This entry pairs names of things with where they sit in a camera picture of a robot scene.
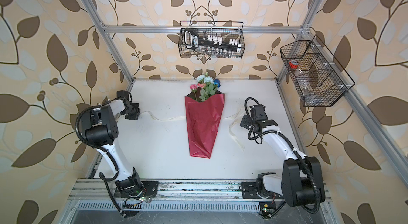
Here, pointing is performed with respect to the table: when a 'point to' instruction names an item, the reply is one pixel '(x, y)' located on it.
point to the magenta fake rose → (194, 88)
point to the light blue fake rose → (210, 88)
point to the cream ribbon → (232, 124)
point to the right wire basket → (310, 58)
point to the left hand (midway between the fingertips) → (141, 108)
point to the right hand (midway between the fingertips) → (251, 125)
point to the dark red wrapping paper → (204, 119)
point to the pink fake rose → (200, 85)
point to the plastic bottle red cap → (305, 79)
